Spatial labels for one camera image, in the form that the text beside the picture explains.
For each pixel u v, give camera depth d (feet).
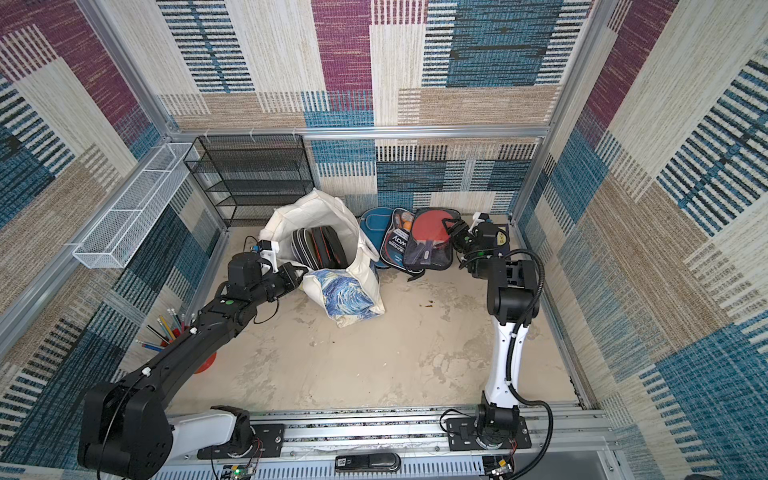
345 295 2.71
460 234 3.17
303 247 2.86
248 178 3.57
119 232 2.38
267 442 2.40
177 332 2.64
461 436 2.40
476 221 3.25
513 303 1.99
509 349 2.03
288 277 2.39
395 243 3.45
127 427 1.29
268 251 2.48
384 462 2.17
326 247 3.00
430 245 3.37
